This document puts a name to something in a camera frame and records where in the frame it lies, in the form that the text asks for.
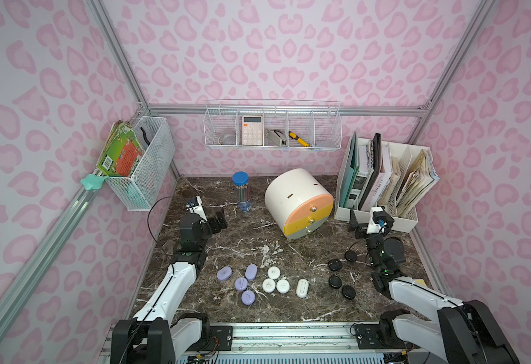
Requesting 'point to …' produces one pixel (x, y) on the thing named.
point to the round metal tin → (229, 139)
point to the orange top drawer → (309, 206)
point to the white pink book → (383, 179)
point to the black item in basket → (144, 136)
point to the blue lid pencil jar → (241, 180)
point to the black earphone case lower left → (334, 281)
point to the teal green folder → (351, 170)
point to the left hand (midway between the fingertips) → (209, 208)
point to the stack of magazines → (422, 180)
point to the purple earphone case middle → (240, 283)
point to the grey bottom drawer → (306, 231)
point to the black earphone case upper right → (350, 255)
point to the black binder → (377, 168)
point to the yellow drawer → (300, 224)
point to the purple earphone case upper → (251, 271)
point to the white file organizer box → (406, 156)
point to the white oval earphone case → (303, 287)
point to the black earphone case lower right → (348, 292)
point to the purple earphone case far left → (224, 274)
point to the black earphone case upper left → (334, 265)
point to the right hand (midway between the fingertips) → (365, 207)
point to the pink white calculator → (252, 130)
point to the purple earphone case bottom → (248, 297)
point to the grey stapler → (276, 136)
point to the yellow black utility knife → (301, 141)
